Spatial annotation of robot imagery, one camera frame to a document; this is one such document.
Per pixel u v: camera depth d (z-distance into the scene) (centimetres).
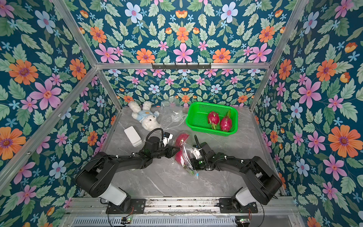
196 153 81
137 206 74
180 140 91
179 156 85
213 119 102
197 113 115
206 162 69
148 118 101
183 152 78
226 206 73
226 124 99
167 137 81
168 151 79
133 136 98
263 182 44
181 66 93
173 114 111
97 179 45
